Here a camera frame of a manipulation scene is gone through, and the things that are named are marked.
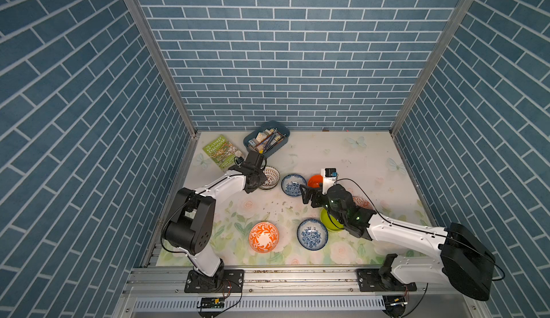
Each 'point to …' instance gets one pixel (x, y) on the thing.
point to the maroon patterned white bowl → (272, 177)
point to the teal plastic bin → (267, 137)
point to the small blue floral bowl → (291, 185)
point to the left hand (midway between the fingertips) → (267, 180)
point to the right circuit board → (394, 305)
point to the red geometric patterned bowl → (362, 203)
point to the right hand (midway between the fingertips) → (310, 186)
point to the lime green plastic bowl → (329, 220)
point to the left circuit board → (213, 302)
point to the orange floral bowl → (263, 237)
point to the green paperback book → (222, 152)
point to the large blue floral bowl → (312, 234)
